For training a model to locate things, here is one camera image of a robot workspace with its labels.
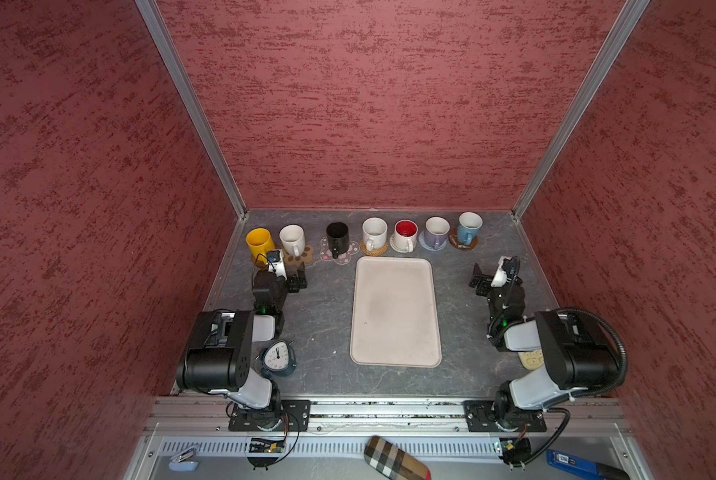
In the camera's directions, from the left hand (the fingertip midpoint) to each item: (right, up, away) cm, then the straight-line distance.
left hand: (290, 267), depth 94 cm
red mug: (+39, +11, +11) cm, 41 cm away
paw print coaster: (+3, +2, +13) cm, 13 cm away
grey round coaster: (+46, +9, +17) cm, 50 cm away
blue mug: (+61, +13, +9) cm, 63 cm away
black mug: (+15, +9, +10) cm, 20 cm away
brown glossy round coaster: (+58, +8, +16) cm, 61 cm away
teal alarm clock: (+1, -24, -14) cm, 28 cm away
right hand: (+63, -1, -2) cm, 63 cm away
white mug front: (-1, +9, +8) cm, 12 cm away
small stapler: (-17, -42, -27) cm, 53 cm away
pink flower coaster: (+16, +2, +12) cm, 20 cm away
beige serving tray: (+34, -15, -2) cm, 37 cm away
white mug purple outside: (+51, +13, +16) cm, 55 cm away
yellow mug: (-11, +8, +4) cm, 15 cm away
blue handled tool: (+74, -42, -29) cm, 89 cm away
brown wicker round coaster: (+28, +4, +13) cm, 31 cm away
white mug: (+28, +11, +13) cm, 33 cm away
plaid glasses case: (+31, -41, -28) cm, 59 cm away
